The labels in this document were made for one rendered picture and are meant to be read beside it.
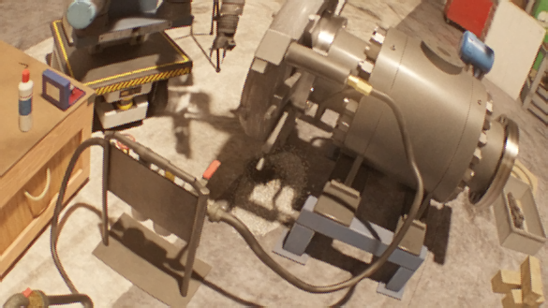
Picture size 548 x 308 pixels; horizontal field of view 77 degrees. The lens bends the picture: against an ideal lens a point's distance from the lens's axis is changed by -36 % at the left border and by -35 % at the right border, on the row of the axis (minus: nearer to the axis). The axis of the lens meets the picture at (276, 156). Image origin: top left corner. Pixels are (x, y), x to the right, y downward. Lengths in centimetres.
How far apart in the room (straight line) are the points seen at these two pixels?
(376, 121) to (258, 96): 39
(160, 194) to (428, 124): 91
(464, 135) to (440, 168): 17
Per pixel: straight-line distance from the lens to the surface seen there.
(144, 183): 142
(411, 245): 187
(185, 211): 139
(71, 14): 179
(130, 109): 223
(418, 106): 168
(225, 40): 177
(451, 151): 171
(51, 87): 163
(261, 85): 164
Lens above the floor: 142
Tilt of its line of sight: 36 degrees down
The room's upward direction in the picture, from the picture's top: 21 degrees clockwise
